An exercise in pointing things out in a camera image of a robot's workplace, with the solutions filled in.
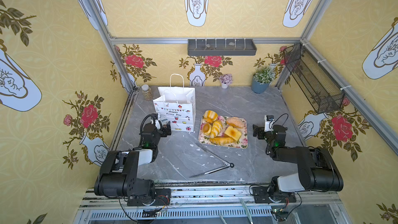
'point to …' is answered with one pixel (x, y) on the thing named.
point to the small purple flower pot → (226, 80)
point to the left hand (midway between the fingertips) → (158, 121)
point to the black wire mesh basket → (317, 84)
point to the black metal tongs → (227, 164)
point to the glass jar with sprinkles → (147, 92)
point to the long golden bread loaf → (222, 140)
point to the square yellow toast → (233, 132)
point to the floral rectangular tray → (242, 142)
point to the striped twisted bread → (216, 129)
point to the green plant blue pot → (261, 79)
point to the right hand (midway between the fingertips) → (267, 124)
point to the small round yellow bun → (207, 128)
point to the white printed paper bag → (176, 103)
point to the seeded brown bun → (236, 122)
